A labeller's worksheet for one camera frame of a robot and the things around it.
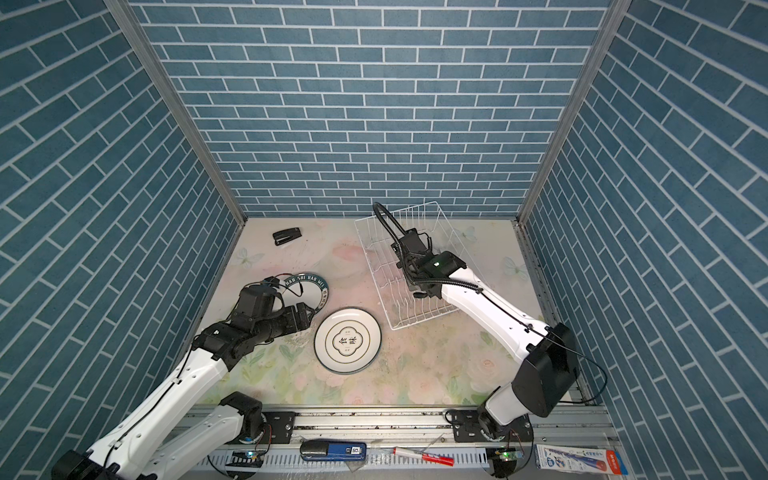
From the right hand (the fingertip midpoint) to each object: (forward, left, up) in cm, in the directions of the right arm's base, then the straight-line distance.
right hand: (420, 266), depth 82 cm
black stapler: (+23, +51, -16) cm, 58 cm away
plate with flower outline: (-15, +20, -18) cm, 31 cm away
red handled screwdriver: (-42, -8, -20) cm, 47 cm away
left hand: (-14, +30, -6) cm, 34 cm away
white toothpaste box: (-39, -40, -20) cm, 59 cm away
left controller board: (-45, +38, -22) cm, 63 cm away
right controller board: (-39, -23, -22) cm, 51 cm away
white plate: (-13, +28, +6) cm, 32 cm away
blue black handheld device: (-42, +20, -14) cm, 49 cm away
